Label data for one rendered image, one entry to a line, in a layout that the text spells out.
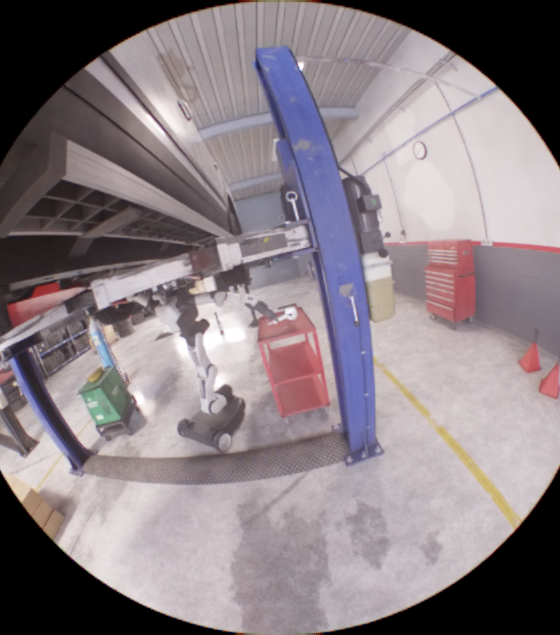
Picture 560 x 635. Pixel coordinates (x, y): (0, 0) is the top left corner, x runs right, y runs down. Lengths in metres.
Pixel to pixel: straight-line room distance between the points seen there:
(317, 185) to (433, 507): 1.89
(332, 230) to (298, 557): 1.77
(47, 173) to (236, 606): 1.67
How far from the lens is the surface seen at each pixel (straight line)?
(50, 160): 0.28
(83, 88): 0.51
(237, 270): 2.13
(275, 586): 1.52
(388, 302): 1.30
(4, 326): 0.71
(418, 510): 1.60
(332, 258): 1.11
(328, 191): 1.15
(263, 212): 11.39
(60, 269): 0.84
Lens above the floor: 1.46
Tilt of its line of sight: 16 degrees down
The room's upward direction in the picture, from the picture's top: 14 degrees counter-clockwise
